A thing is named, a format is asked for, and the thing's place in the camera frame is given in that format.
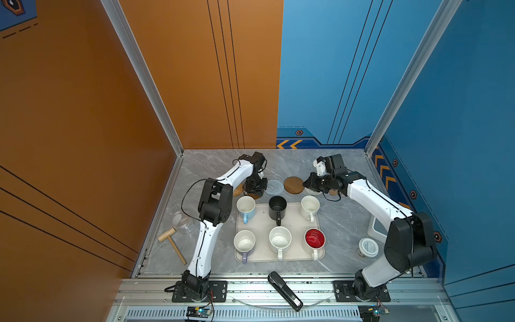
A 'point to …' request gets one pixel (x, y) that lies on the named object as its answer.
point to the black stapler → (285, 291)
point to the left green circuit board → (198, 312)
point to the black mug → (277, 208)
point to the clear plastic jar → (185, 225)
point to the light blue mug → (246, 206)
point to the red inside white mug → (314, 242)
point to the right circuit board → (371, 313)
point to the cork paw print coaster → (332, 192)
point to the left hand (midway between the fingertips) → (263, 192)
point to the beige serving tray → (261, 224)
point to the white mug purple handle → (245, 241)
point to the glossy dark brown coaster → (255, 196)
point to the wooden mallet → (167, 234)
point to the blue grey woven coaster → (274, 187)
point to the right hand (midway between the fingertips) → (302, 183)
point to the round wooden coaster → (294, 185)
